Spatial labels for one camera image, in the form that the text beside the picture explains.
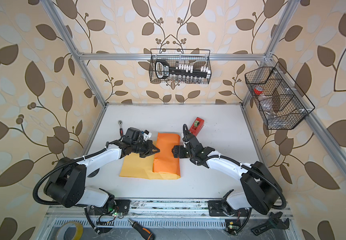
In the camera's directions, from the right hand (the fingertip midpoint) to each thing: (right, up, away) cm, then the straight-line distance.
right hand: (178, 151), depth 85 cm
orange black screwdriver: (-14, -33, -19) cm, 40 cm away
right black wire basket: (+52, +27, -12) cm, 59 cm away
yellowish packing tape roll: (-52, -32, -20) cm, 65 cm away
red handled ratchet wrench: (-40, +10, +19) cm, 46 cm away
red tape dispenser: (+12, +14, +15) cm, 24 cm away
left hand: (-10, +2, -2) cm, 10 cm away
